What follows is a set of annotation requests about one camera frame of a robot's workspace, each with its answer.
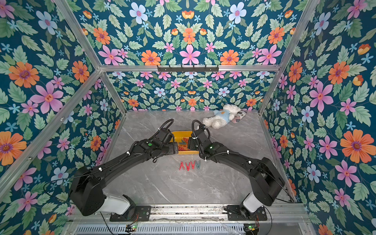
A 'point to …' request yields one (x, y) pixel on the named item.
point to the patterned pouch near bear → (239, 115)
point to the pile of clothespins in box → (183, 145)
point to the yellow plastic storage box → (177, 135)
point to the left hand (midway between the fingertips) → (174, 148)
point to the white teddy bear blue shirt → (222, 117)
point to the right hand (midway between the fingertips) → (192, 141)
